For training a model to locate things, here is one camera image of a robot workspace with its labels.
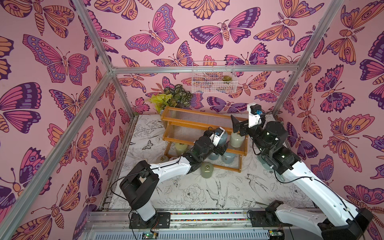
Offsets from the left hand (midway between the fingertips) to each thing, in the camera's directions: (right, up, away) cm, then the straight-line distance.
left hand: (223, 135), depth 80 cm
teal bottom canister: (+5, -14, +8) cm, 17 cm away
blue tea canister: (0, -2, 0) cm, 2 cm away
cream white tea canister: (-34, -14, +7) cm, 38 cm away
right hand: (+7, +11, -15) cm, 20 cm away
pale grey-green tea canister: (+7, -2, -1) cm, 7 cm away
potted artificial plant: (-28, +25, +21) cm, 43 cm away
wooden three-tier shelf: (-24, +4, +26) cm, 36 cm away
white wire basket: (-3, +36, +15) cm, 40 cm away
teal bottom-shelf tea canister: (-4, -14, +13) cm, 20 cm away
